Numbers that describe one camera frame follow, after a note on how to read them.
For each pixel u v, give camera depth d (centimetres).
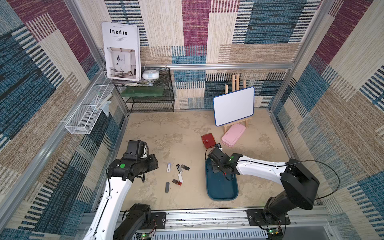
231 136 103
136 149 54
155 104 119
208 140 101
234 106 98
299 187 44
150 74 87
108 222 39
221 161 67
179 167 91
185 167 91
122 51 78
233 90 94
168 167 91
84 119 92
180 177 87
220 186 83
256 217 74
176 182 85
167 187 85
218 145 80
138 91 99
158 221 73
